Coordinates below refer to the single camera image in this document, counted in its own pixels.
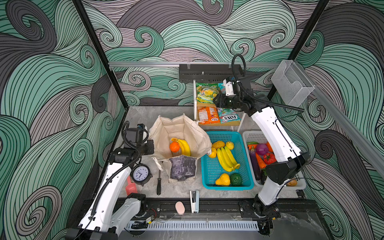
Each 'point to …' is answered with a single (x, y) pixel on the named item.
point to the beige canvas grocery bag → (180, 168)
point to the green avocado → (235, 179)
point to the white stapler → (194, 199)
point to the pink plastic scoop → (131, 187)
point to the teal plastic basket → (211, 169)
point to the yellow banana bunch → (226, 159)
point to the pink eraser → (180, 208)
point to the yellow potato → (218, 144)
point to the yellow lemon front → (213, 153)
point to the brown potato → (292, 183)
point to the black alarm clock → (140, 173)
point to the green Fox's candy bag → (227, 115)
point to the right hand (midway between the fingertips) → (218, 99)
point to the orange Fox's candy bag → (208, 115)
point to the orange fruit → (174, 147)
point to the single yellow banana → (184, 146)
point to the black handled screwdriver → (158, 184)
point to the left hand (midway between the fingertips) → (150, 143)
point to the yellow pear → (224, 180)
